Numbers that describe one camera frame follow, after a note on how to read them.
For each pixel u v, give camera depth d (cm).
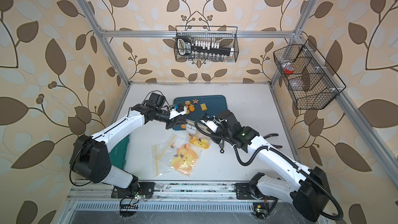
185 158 83
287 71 82
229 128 57
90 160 43
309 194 38
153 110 65
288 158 44
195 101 108
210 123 66
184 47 85
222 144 89
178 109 68
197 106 106
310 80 75
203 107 105
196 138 88
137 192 72
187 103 108
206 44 82
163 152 87
